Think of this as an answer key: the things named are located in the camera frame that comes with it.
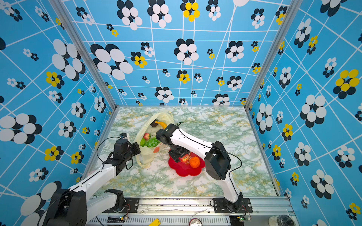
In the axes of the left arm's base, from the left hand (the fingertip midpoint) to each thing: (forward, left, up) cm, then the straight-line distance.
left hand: (140, 143), depth 89 cm
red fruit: (-13, -29, +4) cm, 32 cm away
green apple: (+2, 0, -3) cm, 4 cm away
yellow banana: (+20, -11, -4) cm, 23 cm away
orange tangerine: (-11, -34, -3) cm, 36 cm away
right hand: (-10, -28, +1) cm, 30 cm away
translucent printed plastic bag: (-6, -4, -5) cm, 9 cm away
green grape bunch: (+3, -6, -4) cm, 8 cm away
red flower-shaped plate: (-14, -29, -8) cm, 33 cm away
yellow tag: (-40, -14, -7) cm, 43 cm away
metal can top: (-41, -33, +3) cm, 53 cm away
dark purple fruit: (+18, -5, -4) cm, 19 cm away
